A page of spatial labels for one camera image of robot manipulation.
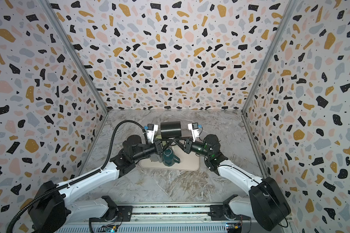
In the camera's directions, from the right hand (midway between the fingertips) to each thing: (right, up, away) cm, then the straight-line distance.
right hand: (175, 142), depth 71 cm
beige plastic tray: (+7, -15, +22) cm, 27 cm away
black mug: (-2, +6, -4) cm, 8 cm away
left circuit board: (-32, -42, -1) cm, 52 cm away
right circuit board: (+29, -42, 0) cm, 51 cm away
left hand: (-1, +1, -1) cm, 1 cm away
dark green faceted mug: (-4, -12, +14) cm, 19 cm away
